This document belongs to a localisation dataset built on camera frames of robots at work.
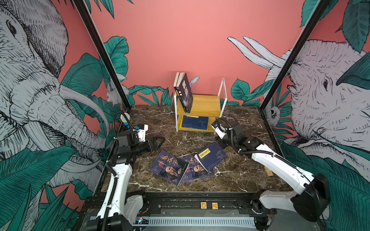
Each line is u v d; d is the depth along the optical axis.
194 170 0.86
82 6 0.70
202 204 0.75
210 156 0.92
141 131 0.69
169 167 0.86
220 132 0.69
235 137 0.58
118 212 0.40
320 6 0.69
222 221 0.70
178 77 0.81
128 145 0.58
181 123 1.04
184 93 0.84
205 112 0.90
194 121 1.04
